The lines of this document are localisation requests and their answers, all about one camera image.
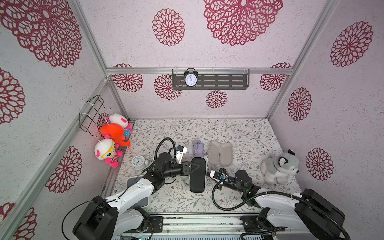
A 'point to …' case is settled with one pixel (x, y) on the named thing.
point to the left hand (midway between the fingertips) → (198, 166)
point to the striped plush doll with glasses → (106, 149)
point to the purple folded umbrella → (198, 148)
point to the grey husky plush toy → (278, 167)
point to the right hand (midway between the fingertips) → (205, 171)
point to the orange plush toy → (115, 132)
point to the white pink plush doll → (120, 120)
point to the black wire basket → (89, 116)
